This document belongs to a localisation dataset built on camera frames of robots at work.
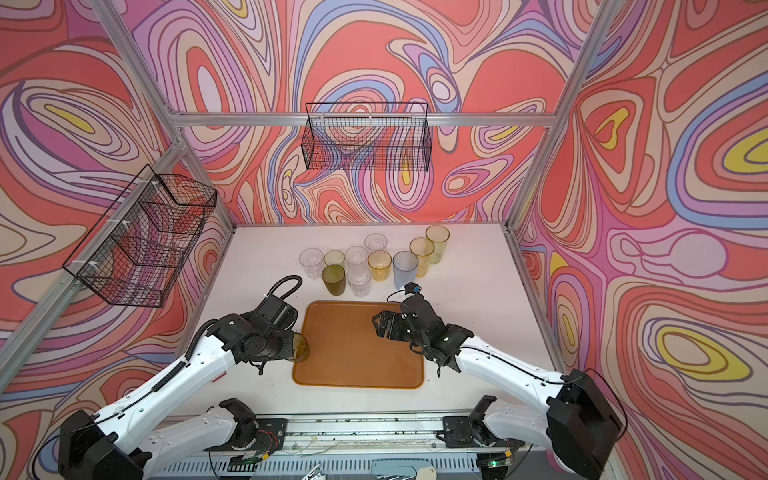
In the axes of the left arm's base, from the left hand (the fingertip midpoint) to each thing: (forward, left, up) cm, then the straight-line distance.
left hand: (293, 346), depth 79 cm
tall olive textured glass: (+24, -8, -3) cm, 26 cm away
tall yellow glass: (+34, -37, +1) cm, 51 cm away
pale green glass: (+34, -7, -3) cm, 34 cm away
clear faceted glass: (+33, +1, -6) cm, 34 cm away
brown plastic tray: (+3, -13, -10) cm, 16 cm away
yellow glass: (+32, -23, -5) cm, 40 cm away
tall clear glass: (+28, -16, -6) cm, 33 cm away
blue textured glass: (+29, -32, -2) cm, 43 cm away
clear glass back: (+43, -21, -5) cm, 48 cm away
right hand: (+5, -25, +1) cm, 26 cm away
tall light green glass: (+38, -43, +3) cm, 58 cm away
